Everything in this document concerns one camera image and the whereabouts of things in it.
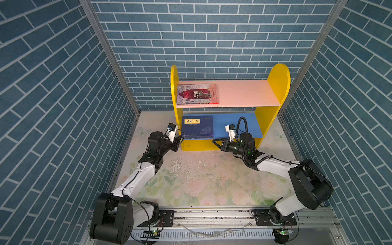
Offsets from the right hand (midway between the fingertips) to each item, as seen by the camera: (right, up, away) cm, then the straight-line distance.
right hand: (211, 140), depth 82 cm
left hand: (-18, +3, +2) cm, 19 cm away
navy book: (-8, +7, +7) cm, 13 cm away
